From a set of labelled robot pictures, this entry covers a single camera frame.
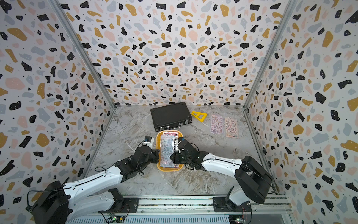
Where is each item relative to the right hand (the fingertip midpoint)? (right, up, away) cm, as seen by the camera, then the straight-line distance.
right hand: (170, 158), depth 82 cm
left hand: (-5, +5, +1) cm, 7 cm away
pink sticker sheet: (+34, +19, +30) cm, 49 cm away
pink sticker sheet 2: (+45, +16, +27) cm, 55 cm away
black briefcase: (-3, +25, +29) cm, 39 cm away
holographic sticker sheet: (-1, +9, +3) cm, 10 cm away
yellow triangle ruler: (+19, +26, +34) cm, 46 cm away
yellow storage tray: (+6, -5, +1) cm, 8 cm away
